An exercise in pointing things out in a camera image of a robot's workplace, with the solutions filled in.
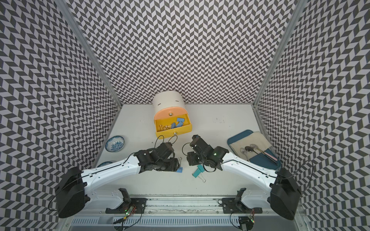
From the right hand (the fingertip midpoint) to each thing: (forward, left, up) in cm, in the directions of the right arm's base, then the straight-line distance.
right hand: (192, 160), depth 78 cm
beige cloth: (+19, -44, -11) cm, 50 cm away
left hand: (-3, +10, -3) cm, 11 cm away
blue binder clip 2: (+24, +13, 0) cm, 27 cm away
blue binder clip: (+24, +8, +1) cm, 25 cm away
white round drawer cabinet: (+39, +16, +9) cm, 43 cm away
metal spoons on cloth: (+12, -38, -11) cm, 42 cm away
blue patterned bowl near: (0, +51, -5) cm, 51 cm away
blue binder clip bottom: (+29, +8, 0) cm, 30 cm away
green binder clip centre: (0, -5, -11) cm, 12 cm away
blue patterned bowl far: (+15, +52, -7) cm, 54 cm away
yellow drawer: (+27, +16, 0) cm, 31 cm away
